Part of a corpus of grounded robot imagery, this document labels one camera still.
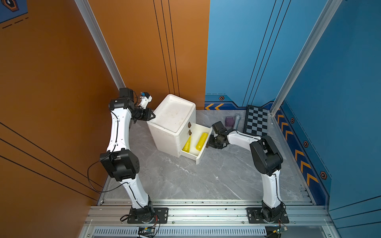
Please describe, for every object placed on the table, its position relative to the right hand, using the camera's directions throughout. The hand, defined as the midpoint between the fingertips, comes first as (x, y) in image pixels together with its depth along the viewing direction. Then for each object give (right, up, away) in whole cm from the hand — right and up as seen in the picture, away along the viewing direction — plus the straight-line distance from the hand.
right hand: (208, 144), depth 100 cm
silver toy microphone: (+23, +17, +12) cm, 31 cm away
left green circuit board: (-33, -39, -28) cm, 58 cm away
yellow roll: (-14, -1, -6) cm, 16 cm away
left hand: (-33, +20, -17) cm, 42 cm away
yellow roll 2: (-6, +1, -5) cm, 8 cm away
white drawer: (-20, +16, -17) cm, 31 cm away
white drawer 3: (-8, +1, -1) cm, 8 cm away
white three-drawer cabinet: (-26, +3, -16) cm, 31 cm away
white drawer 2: (-16, +6, -21) cm, 27 cm away
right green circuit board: (+32, -37, -30) cm, 57 cm away
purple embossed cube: (+16, +16, +8) cm, 24 cm away
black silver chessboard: (+37, +16, +11) cm, 42 cm away
